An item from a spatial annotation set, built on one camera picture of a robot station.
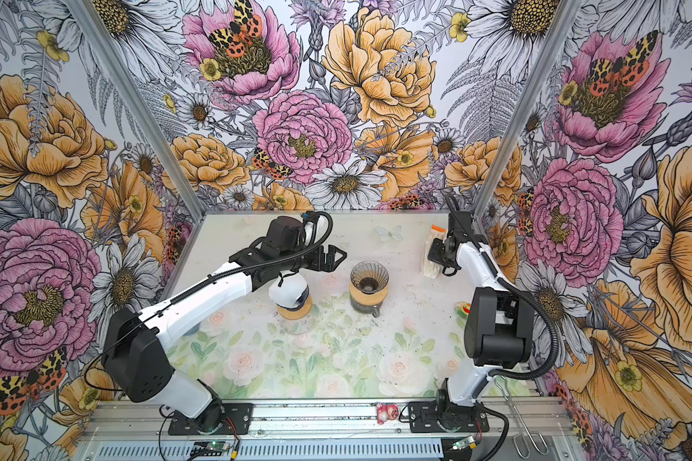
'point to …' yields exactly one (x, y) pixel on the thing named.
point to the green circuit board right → (467, 442)
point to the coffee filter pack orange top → (431, 268)
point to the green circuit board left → (217, 446)
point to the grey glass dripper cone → (369, 277)
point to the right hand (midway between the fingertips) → (436, 262)
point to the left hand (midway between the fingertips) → (331, 260)
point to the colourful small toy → (462, 310)
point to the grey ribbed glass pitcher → (367, 309)
